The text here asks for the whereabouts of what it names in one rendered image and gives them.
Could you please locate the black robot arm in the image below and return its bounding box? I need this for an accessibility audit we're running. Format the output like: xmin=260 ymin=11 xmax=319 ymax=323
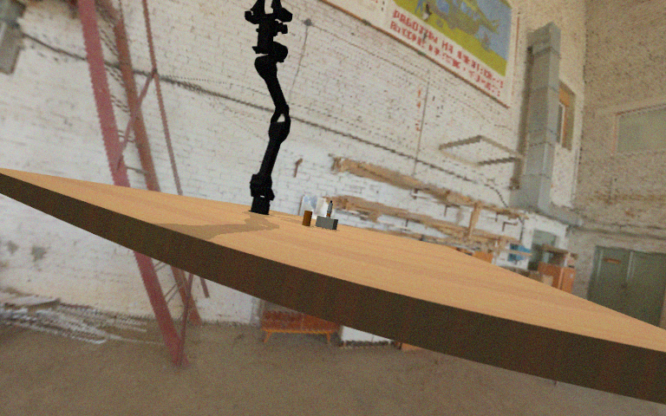
xmin=250 ymin=34 xmax=291 ymax=215

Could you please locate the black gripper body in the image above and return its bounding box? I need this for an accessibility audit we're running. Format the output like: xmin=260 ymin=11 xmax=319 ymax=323
xmin=244 ymin=8 xmax=292 ymax=38

